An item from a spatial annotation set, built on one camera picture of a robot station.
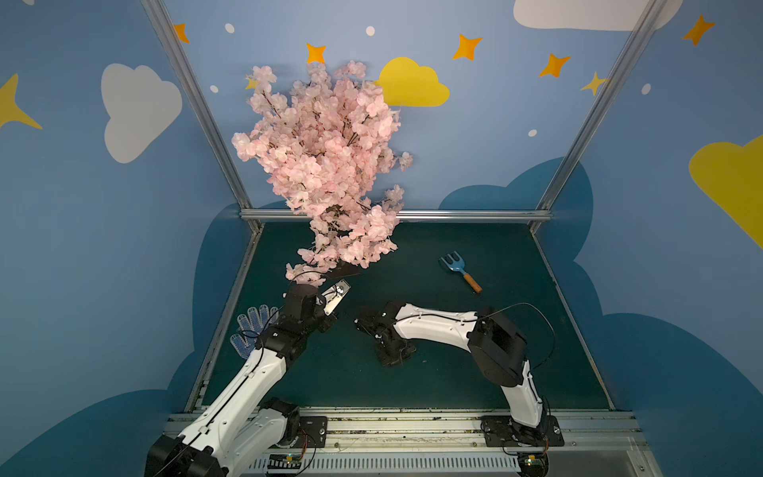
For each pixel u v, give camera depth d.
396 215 0.78
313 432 0.74
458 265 1.08
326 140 0.69
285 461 0.73
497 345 0.50
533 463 0.73
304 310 0.61
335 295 0.69
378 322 0.65
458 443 0.74
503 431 0.75
